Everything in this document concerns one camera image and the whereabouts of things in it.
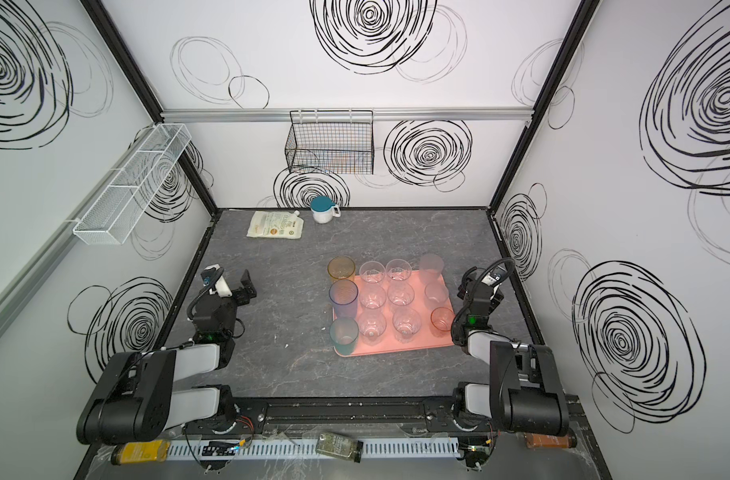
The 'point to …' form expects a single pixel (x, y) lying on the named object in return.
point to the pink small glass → (441, 321)
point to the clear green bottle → (339, 445)
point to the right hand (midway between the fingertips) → (481, 277)
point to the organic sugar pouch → (275, 224)
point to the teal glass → (344, 331)
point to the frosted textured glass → (431, 265)
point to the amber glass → (341, 267)
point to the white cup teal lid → (324, 209)
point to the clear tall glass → (371, 326)
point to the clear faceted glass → (372, 272)
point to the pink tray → (374, 298)
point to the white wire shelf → (116, 211)
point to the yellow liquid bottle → (140, 451)
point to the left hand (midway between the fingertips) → (233, 273)
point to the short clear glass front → (436, 295)
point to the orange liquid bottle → (534, 440)
